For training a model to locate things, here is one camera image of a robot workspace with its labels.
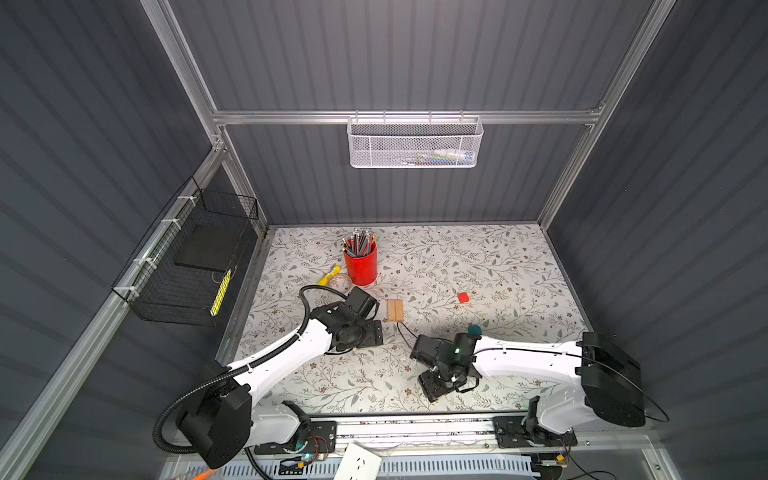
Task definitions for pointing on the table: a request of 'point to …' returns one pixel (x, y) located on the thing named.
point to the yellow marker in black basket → (222, 290)
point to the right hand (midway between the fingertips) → (433, 392)
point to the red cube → (463, 297)
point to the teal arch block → (474, 331)
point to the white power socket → (358, 464)
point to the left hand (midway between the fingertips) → (371, 338)
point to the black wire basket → (185, 271)
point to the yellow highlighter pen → (323, 280)
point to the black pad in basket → (211, 245)
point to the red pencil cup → (362, 270)
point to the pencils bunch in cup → (359, 244)
